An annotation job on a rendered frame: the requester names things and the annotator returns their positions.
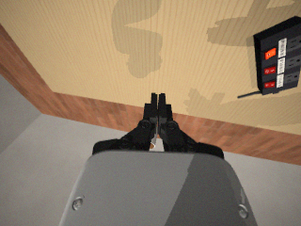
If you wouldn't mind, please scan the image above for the black power strip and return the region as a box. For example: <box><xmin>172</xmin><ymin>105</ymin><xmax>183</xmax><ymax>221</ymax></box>
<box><xmin>241</xmin><ymin>16</ymin><xmax>301</xmax><ymax>98</ymax></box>

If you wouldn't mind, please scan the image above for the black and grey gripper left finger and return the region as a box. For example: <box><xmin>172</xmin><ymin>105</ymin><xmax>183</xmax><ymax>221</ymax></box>
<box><xmin>92</xmin><ymin>93</ymin><xmax>157</xmax><ymax>154</ymax></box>

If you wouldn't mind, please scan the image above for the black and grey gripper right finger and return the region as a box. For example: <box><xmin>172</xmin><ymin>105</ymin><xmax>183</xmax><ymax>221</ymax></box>
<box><xmin>157</xmin><ymin>93</ymin><xmax>224</xmax><ymax>159</ymax></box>

